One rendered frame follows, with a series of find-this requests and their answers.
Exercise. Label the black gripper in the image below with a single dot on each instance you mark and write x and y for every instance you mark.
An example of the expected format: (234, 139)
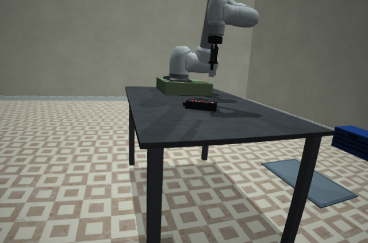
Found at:
(214, 40)

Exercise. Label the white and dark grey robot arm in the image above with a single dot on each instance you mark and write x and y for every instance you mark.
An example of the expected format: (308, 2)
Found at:
(220, 12)

